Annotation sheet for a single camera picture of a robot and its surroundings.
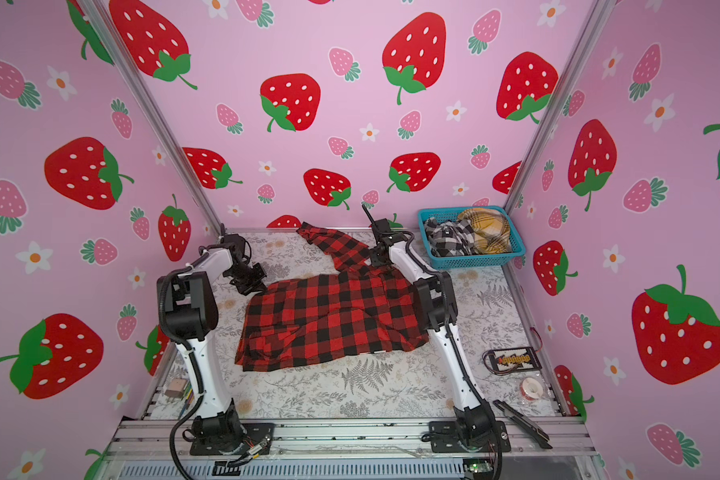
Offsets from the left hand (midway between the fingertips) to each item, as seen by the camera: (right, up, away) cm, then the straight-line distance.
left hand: (268, 284), depth 103 cm
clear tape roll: (+81, -27, -22) cm, 88 cm away
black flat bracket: (+77, -34, -29) cm, 89 cm away
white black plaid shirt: (+66, +16, +3) cm, 68 cm away
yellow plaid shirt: (+80, +19, +4) cm, 83 cm away
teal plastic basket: (+68, +27, +14) cm, 75 cm away
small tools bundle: (-17, -27, -22) cm, 39 cm away
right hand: (+40, +9, +9) cm, 42 cm away
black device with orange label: (+76, -21, -18) cm, 80 cm away
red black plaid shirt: (+12, -11, -8) cm, 18 cm away
